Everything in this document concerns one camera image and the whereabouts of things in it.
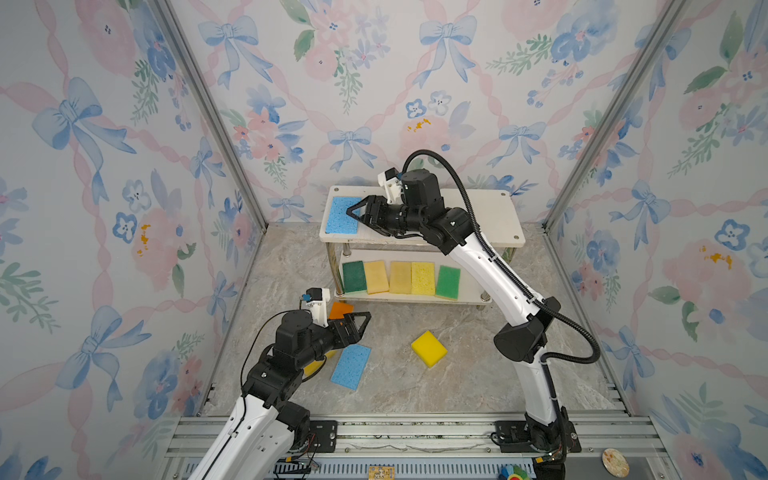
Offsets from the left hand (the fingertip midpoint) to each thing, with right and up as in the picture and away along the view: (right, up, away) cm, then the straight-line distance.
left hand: (360, 316), depth 72 cm
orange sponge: (-9, -3, +23) cm, 25 cm away
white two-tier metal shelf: (+35, +26, +4) cm, 43 cm away
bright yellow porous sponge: (+18, +7, +23) cm, 30 cm away
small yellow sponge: (+19, -13, +16) cm, 28 cm away
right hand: (-2, +25, -2) cm, 25 cm away
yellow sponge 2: (+11, +8, +23) cm, 26 cm away
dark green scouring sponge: (-4, +8, +23) cm, 25 cm away
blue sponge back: (-5, +23, 0) cm, 24 cm away
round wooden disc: (+60, -34, -2) cm, 69 cm away
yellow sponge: (+3, +8, +22) cm, 24 cm away
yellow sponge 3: (-8, -8, -10) cm, 15 cm away
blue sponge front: (-4, -16, +12) cm, 20 cm away
